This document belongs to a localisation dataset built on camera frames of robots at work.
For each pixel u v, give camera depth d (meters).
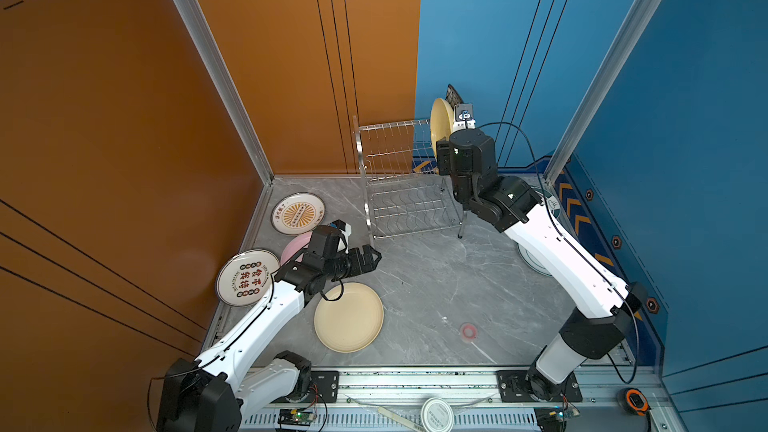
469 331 0.82
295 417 0.71
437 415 0.65
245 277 0.92
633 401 0.68
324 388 0.73
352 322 0.82
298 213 1.09
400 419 0.70
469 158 0.46
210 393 0.38
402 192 1.09
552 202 1.10
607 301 0.41
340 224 0.74
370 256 0.71
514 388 0.72
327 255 0.62
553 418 0.70
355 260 0.70
